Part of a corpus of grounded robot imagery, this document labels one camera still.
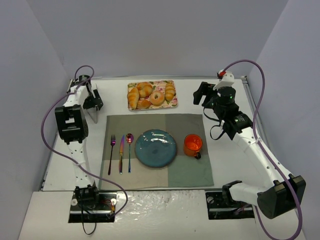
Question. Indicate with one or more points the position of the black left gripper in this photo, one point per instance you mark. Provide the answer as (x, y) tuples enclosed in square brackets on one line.
[(93, 103)]

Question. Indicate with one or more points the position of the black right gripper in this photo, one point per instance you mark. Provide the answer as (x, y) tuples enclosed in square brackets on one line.
[(200, 92)]

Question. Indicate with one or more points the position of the long croissant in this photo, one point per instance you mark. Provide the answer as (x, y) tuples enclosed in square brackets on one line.
[(133, 97)]

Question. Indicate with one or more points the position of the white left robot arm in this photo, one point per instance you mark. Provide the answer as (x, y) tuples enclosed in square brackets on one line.
[(73, 130)]

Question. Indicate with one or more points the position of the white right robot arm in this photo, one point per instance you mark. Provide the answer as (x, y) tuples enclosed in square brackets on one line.
[(275, 196)]

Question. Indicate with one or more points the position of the striped bread roll right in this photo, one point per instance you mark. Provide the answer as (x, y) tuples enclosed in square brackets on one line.
[(169, 91)]

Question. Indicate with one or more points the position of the iridescent fork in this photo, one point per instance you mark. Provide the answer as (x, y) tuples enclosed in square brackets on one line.
[(112, 144)]

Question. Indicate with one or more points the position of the sugared bagel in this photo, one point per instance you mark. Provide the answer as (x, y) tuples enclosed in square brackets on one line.
[(157, 98)]

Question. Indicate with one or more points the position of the round sesame bun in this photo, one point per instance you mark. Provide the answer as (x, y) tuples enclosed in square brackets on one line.
[(143, 104)]

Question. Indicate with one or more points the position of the floral rectangular tray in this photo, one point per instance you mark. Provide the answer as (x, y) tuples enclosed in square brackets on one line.
[(157, 86)]

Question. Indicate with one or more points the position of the iridescent knife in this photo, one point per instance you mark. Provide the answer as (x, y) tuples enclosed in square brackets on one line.
[(121, 152)]

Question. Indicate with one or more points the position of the iridescent spoon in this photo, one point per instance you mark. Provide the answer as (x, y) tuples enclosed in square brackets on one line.
[(129, 140)]

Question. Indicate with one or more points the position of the orange mug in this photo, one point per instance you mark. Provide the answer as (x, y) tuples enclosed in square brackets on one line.
[(192, 146)]

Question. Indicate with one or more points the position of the curved striped croissant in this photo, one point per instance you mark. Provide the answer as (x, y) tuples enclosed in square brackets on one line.
[(145, 89)]

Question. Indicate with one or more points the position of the blue ceramic plate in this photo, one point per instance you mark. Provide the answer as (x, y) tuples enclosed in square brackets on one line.
[(155, 148)]

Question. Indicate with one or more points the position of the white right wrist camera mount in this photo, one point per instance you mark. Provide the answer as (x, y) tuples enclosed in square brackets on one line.
[(226, 79)]

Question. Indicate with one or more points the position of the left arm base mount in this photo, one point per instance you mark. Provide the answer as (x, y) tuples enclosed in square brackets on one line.
[(89, 205)]

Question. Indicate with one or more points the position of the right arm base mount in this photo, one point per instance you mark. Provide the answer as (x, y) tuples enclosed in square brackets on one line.
[(219, 209)]

